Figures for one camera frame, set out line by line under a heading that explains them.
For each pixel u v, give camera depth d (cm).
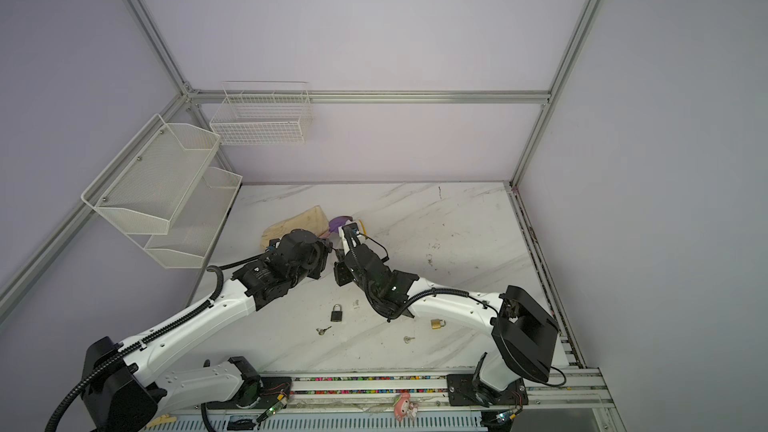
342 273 68
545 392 75
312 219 110
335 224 105
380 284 59
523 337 43
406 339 82
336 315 86
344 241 68
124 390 37
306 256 60
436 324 85
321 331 84
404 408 69
